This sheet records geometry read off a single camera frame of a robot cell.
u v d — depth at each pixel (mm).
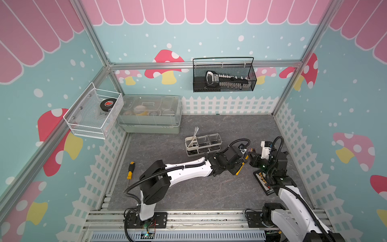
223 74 915
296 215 466
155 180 471
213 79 886
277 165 613
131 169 917
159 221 744
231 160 611
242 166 817
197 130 896
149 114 997
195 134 918
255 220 741
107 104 791
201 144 1015
